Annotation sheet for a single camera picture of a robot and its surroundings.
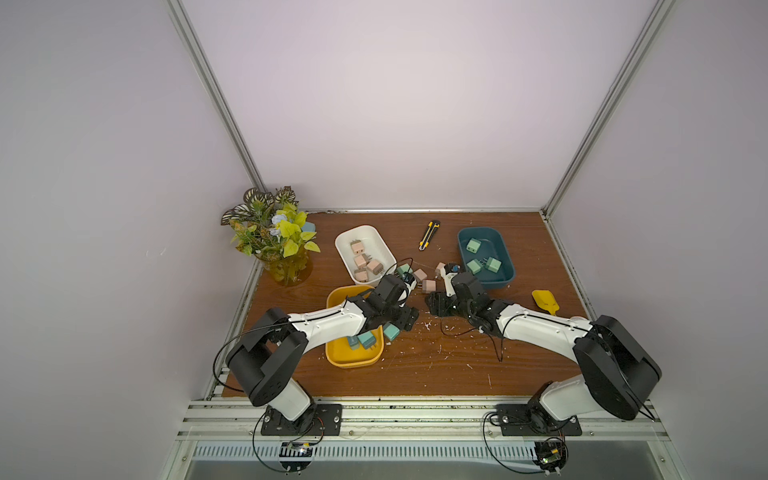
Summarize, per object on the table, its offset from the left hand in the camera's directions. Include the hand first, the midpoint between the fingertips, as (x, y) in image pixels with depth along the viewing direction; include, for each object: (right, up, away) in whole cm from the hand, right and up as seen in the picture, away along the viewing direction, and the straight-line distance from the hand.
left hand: (412, 309), depth 88 cm
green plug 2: (+24, +19, +19) cm, 36 cm away
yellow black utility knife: (+9, +26, +26) cm, 38 cm away
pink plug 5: (-19, +18, +22) cm, 34 cm away
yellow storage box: (-21, -12, -3) cm, 25 cm away
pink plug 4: (-12, +11, +13) cm, 21 cm away
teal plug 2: (-17, -8, -5) cm, 20 cm away
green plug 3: (+29, +12, +13) cm, 34 cm away
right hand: (+6, +5, 0) cm, 8 cm away
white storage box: (-16, +16, +19) cm, 30 cm away
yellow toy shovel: (+43, +2, +6) cm, 44 cm away
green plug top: (-2, +11, +13) cm, 17 cm away
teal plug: (-13, -8, -3) cm, 16 cm away
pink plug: (+3, +9, +11) cm, 14 cm away
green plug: (+22, +12, +13) cm, 28 cm away
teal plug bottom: (-6, -6, -2) cm, 9 cm away
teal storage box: (+27, +15, +16) cm, 35 cm away
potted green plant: (-41, +25, -4) cm, 48 cm away
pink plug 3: (-17, +9, +12) cm, 23 cm away
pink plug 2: (+6, +6, +9) cm, 12 cm away
